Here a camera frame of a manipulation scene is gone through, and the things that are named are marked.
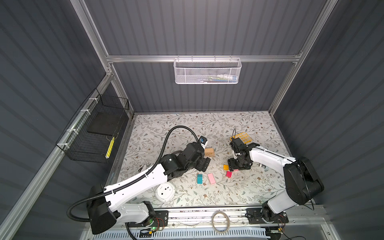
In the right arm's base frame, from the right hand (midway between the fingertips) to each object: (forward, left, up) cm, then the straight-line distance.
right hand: (236, 168), depth 89 cm
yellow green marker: (-5, +64, +28) cm, 70 cm away
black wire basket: (+4, +76, +29) cm, 81 cm away
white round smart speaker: (-14, +41, +3) cm, 44 cm away
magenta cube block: (-3, +5, -1) cm, 6 cm away
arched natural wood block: (+11, +16, +1) cm, 19 cm away
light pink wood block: (-6, +15, -1) cm, 16 cm away
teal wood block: (-6, +22, -1) cm, 23 cm away
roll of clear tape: (-27, +9, 0) cm, 28 cm away
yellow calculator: (+24, -10, -1) cm, 26 cm away
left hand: (-1, +20, +19) cm, 28 cm away
